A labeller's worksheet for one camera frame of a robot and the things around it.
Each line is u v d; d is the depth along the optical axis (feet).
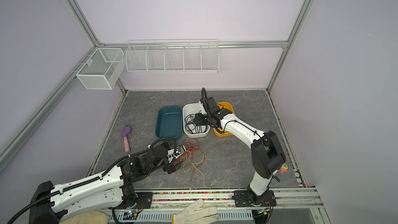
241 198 2.31
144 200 2.41
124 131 3.16
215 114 2.14
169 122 3.25
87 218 2.27
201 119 2.56
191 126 3.28
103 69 3.27
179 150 2.10
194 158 2.86
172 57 3.35
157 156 1.83
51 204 1.35
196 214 2.32
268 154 1.50
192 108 3.48
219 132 2.11
